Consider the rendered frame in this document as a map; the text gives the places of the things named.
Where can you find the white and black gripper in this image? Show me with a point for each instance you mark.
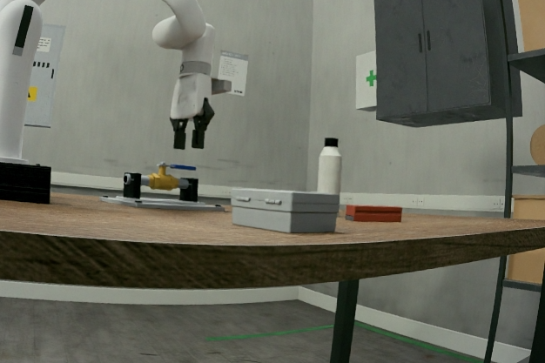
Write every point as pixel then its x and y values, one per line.
pixel 192 91

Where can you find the ball valve with blue handle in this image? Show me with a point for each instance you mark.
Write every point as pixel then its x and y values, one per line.
pixel 160 181

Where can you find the white bottle with black cap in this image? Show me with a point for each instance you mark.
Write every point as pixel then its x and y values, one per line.
pixel 330 167

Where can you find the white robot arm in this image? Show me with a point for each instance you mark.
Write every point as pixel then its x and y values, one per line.
pixel 21 24

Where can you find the grey plastic case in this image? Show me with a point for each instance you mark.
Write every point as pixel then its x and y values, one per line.
pixel 285 211

